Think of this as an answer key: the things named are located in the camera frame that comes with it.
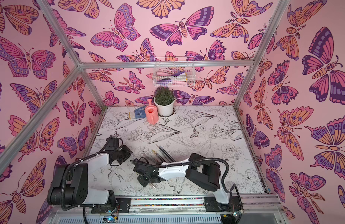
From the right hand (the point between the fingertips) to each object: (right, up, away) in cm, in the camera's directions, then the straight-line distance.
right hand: (141, 176), depth 84 cm
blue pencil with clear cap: (+8, +9, +9) cm, 15 cm away
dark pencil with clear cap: (+10, +15, +13) cm, 22 cm away
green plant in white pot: (+13, +49, +19) cm, 54 cm away
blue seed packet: (-9, +39, +33) cm, 52 cm away
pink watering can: (+3, +38, +19) cm, 43 cm away
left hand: (-8, +13, +10) cm, 18 cm away
